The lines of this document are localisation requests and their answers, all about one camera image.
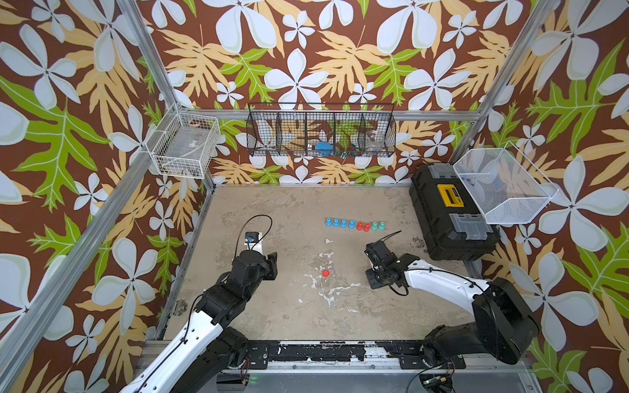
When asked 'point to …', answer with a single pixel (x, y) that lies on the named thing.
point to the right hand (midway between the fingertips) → (371, 276)
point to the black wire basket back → (320, 129)
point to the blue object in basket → (324, 147)
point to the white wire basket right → (505, 190)
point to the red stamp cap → (325, 273)
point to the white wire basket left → (184, 144)
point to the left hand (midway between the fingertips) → (271, 251)
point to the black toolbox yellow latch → (451, 224)
